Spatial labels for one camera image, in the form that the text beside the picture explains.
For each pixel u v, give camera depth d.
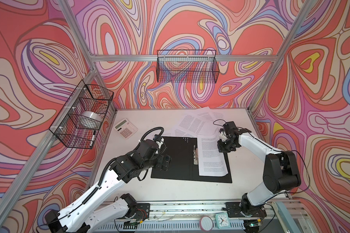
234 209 0.72
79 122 0.72
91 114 0.74
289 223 0.66
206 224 0.68
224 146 0.80
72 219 0.38
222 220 0.69
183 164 0.92
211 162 0.91
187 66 0.96
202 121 1.12
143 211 0.73
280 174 0.46
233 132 0.68
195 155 0.93
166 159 0.63
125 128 1.05
